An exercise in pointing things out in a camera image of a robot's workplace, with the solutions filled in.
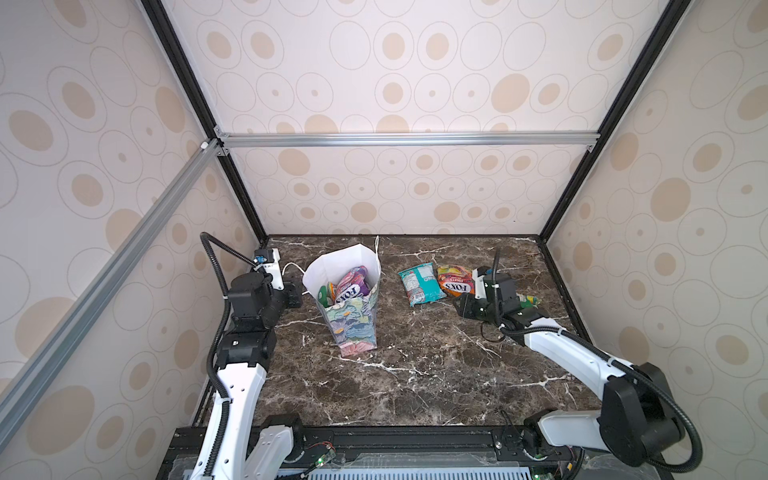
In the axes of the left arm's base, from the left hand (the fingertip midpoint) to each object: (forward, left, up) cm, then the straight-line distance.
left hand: (300, 269), depth 72 cm
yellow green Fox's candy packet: (+4, -3, -18) cm, 19 cm away
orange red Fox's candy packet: (+15, -44, -26) cm, 53 cm away
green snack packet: (+7, -66, -26) cm, 72 cm away
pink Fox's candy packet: (+3, -12, -11) cm, 16 cm away
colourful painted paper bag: (-7, -12, -14) cm, 20 cm away
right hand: (+2, -42, -18) cm, 46 cm away
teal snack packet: (+15, -33, -28) cm, 45 cm away
